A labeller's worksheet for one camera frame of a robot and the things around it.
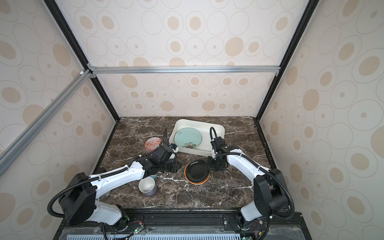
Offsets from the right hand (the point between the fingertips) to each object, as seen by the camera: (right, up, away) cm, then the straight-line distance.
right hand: (209, 167), depth 86 cm
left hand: (-14, +3, -4) cm, 15 cm away
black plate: (-7, -3, +2) cm, 8 cm away
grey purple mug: (-35, -10, -2) cm, 37 cm away
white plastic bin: (-2, +10, +17) cm, 20 cm away
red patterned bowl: (-38, +13, +13) cm, 42 cm away
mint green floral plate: (-13, +16, +19) cm, 28 cm away
